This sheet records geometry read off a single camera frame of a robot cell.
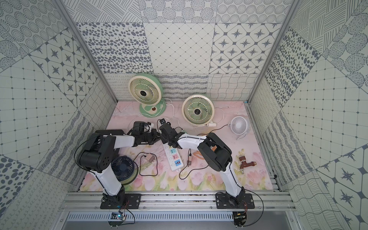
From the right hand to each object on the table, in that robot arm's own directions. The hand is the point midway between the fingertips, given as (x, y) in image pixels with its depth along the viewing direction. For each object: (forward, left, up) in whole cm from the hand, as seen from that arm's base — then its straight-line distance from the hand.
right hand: (167, 133), depth 96 cm
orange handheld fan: (-14, -22, -4) cm, 26 cm away
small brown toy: (-19, -49, -4) cm, 53 cm away
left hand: (-1, +2, +1) cm, 2 cm away
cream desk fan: (+13, -22, +10) cm, 27 cm away
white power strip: (-16, -6, -2) cm, 17 cm away
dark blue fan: (-25, +20, +1) cm, 32 cm away
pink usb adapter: (-16, +9, -3) cm, 19 cm away
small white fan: (+4, -50, +4) cm, 50 cm away
